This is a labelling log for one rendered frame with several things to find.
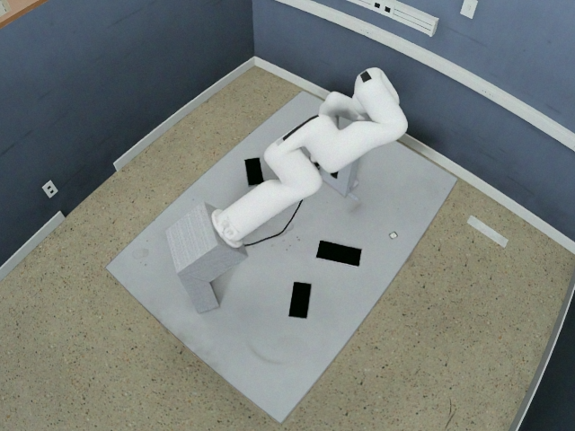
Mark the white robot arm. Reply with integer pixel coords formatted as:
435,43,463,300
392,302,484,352
212,68,408,248

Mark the black rectangular block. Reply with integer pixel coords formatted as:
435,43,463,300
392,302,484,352
288,282,312,319

